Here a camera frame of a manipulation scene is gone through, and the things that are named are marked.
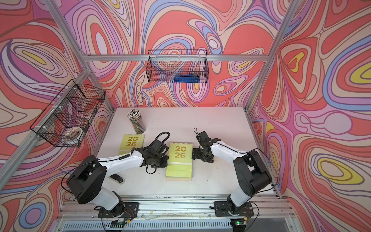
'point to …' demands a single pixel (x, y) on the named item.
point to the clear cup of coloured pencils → (135, 116)
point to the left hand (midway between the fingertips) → (170, 165)
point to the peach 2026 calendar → (178, 178)
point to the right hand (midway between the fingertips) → (199, 162)
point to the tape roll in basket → (75, 132)
